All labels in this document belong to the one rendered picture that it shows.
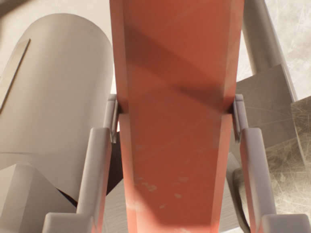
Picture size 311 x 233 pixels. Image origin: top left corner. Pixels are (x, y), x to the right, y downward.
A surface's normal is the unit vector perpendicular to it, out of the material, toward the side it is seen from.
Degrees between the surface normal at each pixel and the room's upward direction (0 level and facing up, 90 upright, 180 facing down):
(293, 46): 0
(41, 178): 90
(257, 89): 90
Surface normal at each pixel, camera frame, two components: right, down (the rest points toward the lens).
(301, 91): -0.03, 0.65
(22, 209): 0.26, -0.73
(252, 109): -0.49, -0.67
